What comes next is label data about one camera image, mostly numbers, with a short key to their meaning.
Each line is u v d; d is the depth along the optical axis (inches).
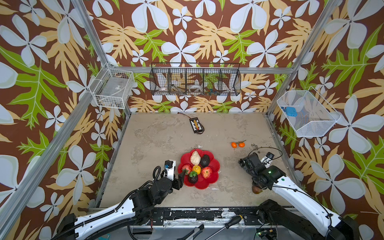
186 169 33.7
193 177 32.3
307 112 32.6
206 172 32.4
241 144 39.5
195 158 34.8
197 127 43.7
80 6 26.7
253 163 24.4
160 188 21.6
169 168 25.6
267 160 27.3
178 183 26.2
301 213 18.3
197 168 33.8
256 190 31.3
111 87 33.9
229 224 27.9
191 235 27.2
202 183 32.8
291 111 34.0
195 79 38.4
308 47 32.2
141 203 21.9
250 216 28.8
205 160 34.8
